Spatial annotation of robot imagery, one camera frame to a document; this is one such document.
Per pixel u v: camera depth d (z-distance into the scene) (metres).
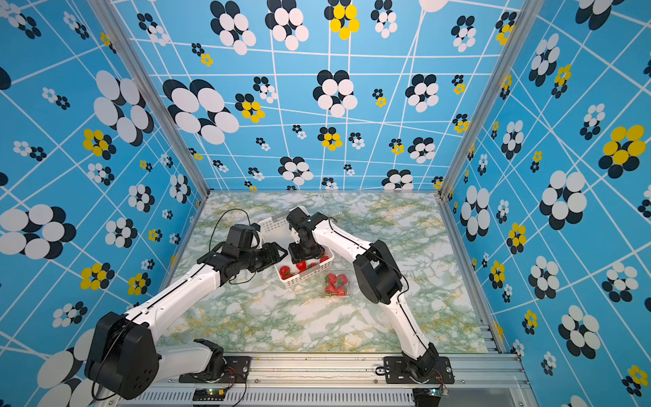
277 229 1.05
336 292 0.86
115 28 0.71
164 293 0.49
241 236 0.64
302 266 0.93
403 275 0.60
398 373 0.72
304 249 0.81
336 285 0.90
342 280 0.89
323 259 0.91
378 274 0.56
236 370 0.73
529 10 0.68
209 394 0.72
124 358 0.40
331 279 0.90
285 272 0.91
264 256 0.74
